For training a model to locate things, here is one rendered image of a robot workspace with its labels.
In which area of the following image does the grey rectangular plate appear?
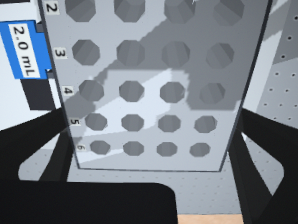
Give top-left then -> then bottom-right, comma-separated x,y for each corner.
18,0 -> 298,215

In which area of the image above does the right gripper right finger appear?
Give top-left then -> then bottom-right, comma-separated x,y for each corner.
228,107 -> 298,224

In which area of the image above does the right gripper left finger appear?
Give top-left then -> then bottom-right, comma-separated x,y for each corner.
0,107 -> 74,182

